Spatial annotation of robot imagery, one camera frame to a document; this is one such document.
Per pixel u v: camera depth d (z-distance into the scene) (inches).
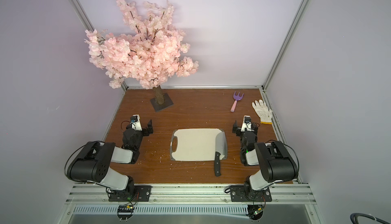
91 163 17.9
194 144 35.5
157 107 43.3
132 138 27.5
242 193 28.6
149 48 29.9
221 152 33.6
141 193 28.7
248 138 27.0
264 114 40.7
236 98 44.5
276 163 17.8
